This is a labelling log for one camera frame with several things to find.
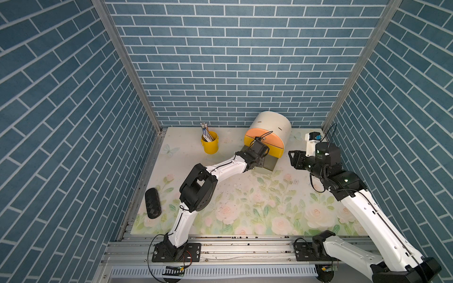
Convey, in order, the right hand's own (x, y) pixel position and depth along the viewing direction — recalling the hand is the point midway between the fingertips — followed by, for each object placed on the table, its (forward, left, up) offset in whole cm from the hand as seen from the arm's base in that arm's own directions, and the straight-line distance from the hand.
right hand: (296, 152), depth 73 cm
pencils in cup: (+17, +43, -10) cm, 47 cm away
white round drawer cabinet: (+19, +7, -4) cm, 21 cm away
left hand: (+10, +11, -19) cm, 25 cm away
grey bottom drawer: (+8, +8, -19) cm, 22 cm away
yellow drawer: (+11, +7, -13) cm, 18 cm away
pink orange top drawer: (+12, +11, -4) cm, 17 cm away
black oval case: (-17, +65, -26) cm, 72 cm away
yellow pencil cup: (+18, +42, -22) cm, 51 cm away
